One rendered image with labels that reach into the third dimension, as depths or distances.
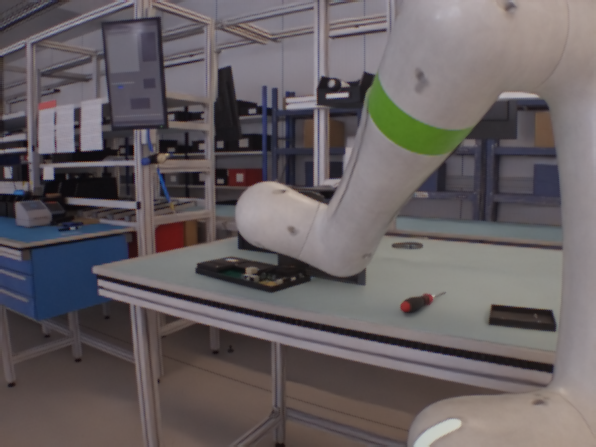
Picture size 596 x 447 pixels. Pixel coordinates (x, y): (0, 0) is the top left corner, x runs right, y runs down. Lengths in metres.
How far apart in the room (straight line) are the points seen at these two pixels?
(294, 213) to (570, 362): 0.43
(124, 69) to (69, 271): 1.01
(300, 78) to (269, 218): 5.28
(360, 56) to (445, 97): 5.19
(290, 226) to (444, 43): 0.40
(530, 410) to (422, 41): 0.34
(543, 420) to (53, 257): 2.18
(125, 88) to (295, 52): 4.00
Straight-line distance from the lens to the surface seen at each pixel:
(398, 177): 0.51
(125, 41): 2.27
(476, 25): 0.38
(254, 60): 6.40
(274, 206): 0.69
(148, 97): 2.22
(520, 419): 0.44
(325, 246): 0.69
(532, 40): 0.41
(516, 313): 0.89
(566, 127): 0.49
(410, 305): 0.83
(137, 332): 1.39
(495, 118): 2.78
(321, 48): 1.81
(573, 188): 0.49
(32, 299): 2.35
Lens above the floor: 1.26
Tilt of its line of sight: 7 degrees down
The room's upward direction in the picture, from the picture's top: straight up
